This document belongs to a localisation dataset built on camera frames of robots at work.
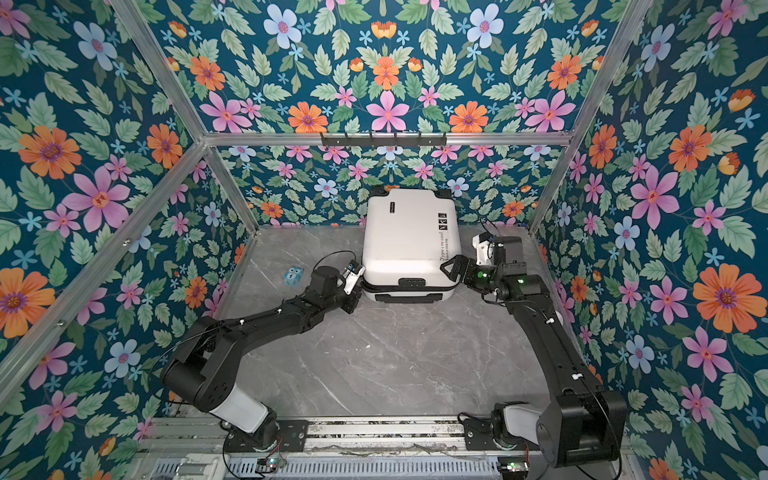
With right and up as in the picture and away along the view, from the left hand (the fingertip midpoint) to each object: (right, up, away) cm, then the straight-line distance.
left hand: (366, 281), depth 90 cm
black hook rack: (+5, +44, +4) cm, 45 cm away
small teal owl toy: (-28, +1, +14) cm, 31 cm away
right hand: (+25, +5, -11) cm, 28 cm away
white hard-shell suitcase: (+13, +14, 0) cm, 19 cm away
